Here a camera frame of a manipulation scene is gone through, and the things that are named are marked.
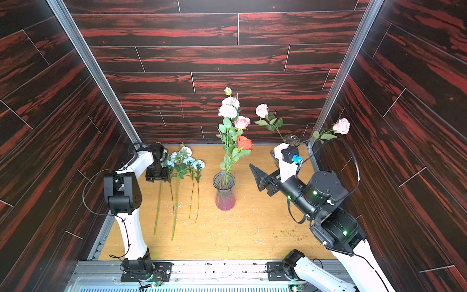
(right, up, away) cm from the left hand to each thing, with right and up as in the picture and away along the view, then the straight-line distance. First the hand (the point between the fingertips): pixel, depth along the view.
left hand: (161, 179), depth 100 cm
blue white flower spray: (+6, +10, +9) cm, 15 cm away
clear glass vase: (+72, +21, -4) cm, 75 cm away
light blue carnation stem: (+14, +9, +8) cm, 19 cm away
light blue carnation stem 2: (+19, +7, +8) cm, 22 cm away
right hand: (+50, +11, -46) cm, 69 cm away
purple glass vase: (+36, 0, -19) cm, 41 cm away
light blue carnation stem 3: (+4, 0, +1) cm, 4 cm away
